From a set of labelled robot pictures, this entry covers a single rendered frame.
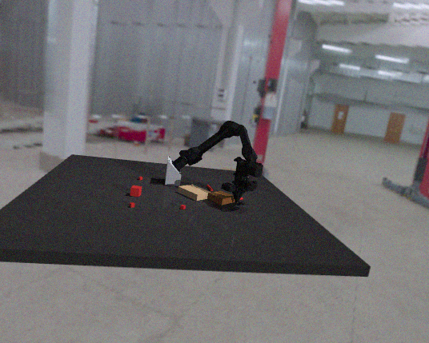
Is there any beige rectangular block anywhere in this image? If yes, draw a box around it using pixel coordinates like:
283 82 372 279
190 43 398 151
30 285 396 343
178 185 211 201

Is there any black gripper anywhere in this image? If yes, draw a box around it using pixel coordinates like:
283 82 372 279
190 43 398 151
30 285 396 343
222 171 249 203

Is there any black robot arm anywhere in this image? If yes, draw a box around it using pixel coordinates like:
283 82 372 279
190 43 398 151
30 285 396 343
172 121 263 191

